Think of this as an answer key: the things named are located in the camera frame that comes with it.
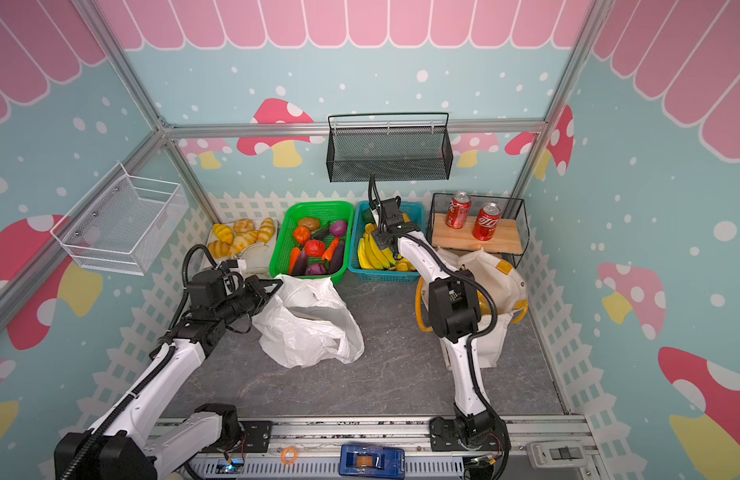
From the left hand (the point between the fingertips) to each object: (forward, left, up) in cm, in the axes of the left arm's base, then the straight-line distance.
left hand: (284, 286), depth 79 cm
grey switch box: (-34, -67, -17) cm, 77 cm away
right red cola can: (+21, -56, +5) cm, 60 cm away
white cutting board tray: (+22, +17, -16) cm, 32 cm away
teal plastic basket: (+40, -16, -11) cm, 44 cm away
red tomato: (+25, -2, -14) cm, 29 cm away
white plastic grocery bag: (-11, -8, 0) cm, 13 cm away
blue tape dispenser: (-37, -23, -13) cm, 45 cm away
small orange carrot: (+24, -6, -15) cm, 29 cm away
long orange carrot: (+24, +6, -17) cm, 30 cm away
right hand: (+27, -27, -5) cm, 39 cm away
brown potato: (+40, +2, -16) cm, 43 cm away
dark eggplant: (+21, +3, -17) cm, 27 cm away
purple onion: (+34, -9, -13) cm, 38 cm away
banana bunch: (+24, -22, -17) cm, 37 cm away
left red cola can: (+26, -49, +5) cm, 56 cm away
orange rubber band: (-36, -6, -19) cm, 41 cm away
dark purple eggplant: (+22, -10, -16) cm, 29 cm away
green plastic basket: (+44, -3, -14) cm, 46 cm away
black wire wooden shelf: (+22, -66, -3) cm, 70 cm away
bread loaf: (+36, +36, -18) cm, 54 cm away
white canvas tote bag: (+5, -61, -4) cm, 61 cm away
